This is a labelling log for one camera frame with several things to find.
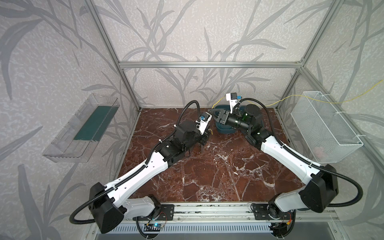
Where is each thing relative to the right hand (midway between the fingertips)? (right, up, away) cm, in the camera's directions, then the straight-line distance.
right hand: (209, 107), depth 67 cm
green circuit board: (-28, -58, +5) cm, 65 cm away
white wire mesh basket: (+51, -13, -4) cm, 53 cm away
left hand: (+1, -7, +3) cm, 7 cm away
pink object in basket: (+54, -21, +5) cm, 58 cm away
